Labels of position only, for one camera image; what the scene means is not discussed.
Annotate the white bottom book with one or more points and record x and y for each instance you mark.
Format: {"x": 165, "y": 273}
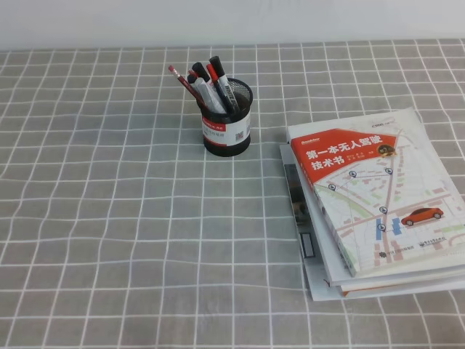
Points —
{"x": 325, "y": 270}

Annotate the white middle book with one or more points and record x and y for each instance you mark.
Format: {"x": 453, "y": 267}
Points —
{"x": 319, "y": 225}

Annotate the white marker with black cap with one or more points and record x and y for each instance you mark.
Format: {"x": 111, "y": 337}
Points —
{"x": 224, "y": 83}

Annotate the orange white self-driving car book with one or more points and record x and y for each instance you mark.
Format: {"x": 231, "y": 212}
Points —
{"x": 378, "y": 192}

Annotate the black mesh pen holder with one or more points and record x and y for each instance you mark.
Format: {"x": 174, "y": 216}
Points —
{"x": 228, "y": 134}

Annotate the red pencil with eraser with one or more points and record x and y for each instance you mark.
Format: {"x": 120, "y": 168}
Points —
{"x": 186, "y": 85}

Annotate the silver marker with black cap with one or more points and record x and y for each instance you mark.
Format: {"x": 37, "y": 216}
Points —
{"x": 204, "y": 87}

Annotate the grey checkered tablecloth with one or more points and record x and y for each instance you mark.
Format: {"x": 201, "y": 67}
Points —
{"x": 120, "y": 230}

